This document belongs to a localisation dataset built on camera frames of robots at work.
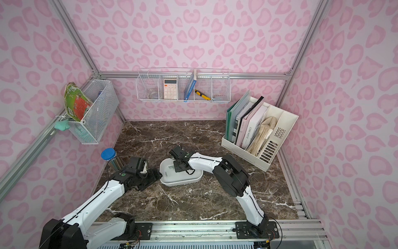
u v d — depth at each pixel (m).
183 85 1.00
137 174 0.65
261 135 0.87
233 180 0.52
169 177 0.91
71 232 0.40
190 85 0.88
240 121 0.80
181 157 0.73
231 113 0.82
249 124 0.86
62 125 0.62
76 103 0.74
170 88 0.95
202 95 0.98
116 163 0.82
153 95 0.96
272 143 1.06
